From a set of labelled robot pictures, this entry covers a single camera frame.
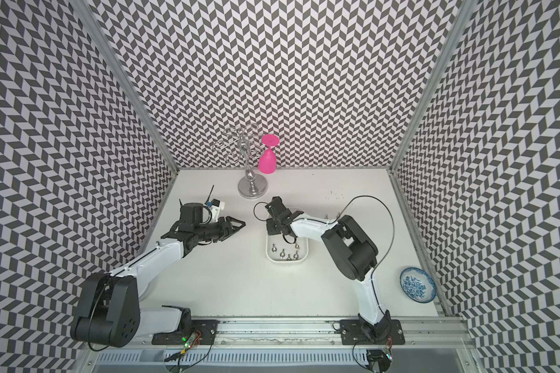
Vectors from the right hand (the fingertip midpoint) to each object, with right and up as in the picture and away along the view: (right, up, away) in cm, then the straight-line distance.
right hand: (274, 228), depth 97 cm
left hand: (-11, +2, -12) cm, 17 cm away
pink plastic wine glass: (-3, +29, +2) cm, 29 cm away
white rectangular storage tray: (+5, -7, -6) cm, 11 cm away
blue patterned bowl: (+53, -18, -15) cm, 58 cm away
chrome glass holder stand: (-13, +33, -9) cm, 36 cm away
